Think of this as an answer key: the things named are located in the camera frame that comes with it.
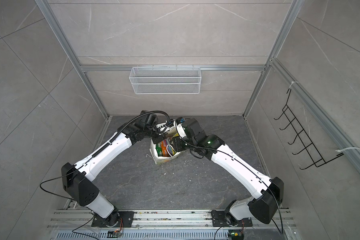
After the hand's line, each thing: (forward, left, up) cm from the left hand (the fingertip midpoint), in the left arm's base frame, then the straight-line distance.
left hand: (166, 128), depth 80 cm
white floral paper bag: (-17, +3, -4) cm, 17 cm away
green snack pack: (-14, +3, +2) cm, 14 cm away
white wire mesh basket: (+39, +2, +5) cm, 39 cm away
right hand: (-9, -4, +1) cm, 10 cm away
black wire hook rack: (-19, -63, +9) cm, 66 cm away
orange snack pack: (-7, +2, -14) cm, 16 cm away
